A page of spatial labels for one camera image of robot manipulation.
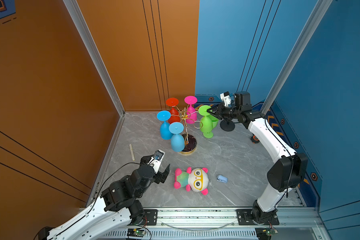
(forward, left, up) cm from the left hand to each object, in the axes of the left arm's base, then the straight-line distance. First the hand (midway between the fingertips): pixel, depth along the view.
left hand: (161, 159), depth 70 cm
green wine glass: (+25, -21, +8) cm, 34 cm away
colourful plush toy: (-4, -18, -15) cm, 23 cm away
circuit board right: (-25, -51, -21) cm, 61 cm away
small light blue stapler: (-1, -33, -20) cm, 38 cm away
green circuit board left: (-26, +12, -23) cm, 37 cm away
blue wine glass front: (+11, -7, -1) cm, 13 cm away
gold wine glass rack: (+23, -14, -19) cm, 33 cm away
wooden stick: (+16, +23, -21) cm, 35 cm away
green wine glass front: (+22, -23, -1) cm, 32 cm away
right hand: (+24, -22, +9) cm, 34 cm away
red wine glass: (+23, -5, +6) cm, 24 cm away
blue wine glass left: (+21, 0, +8) cm, 23 cm away
